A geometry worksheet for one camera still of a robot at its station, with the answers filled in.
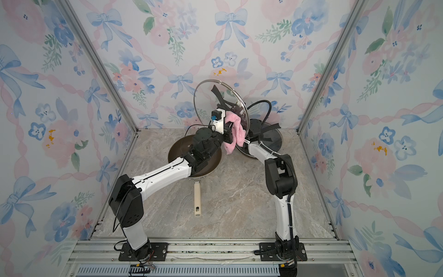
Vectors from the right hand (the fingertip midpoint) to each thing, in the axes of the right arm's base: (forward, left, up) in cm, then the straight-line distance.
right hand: (220, 102), depth 74 cm
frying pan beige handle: (-31, +10, -30) cm, 44 cm away
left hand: (-7, -6, -3) cm, 10 cm away
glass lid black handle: (-12, -13, -8) cm, 20 cm away
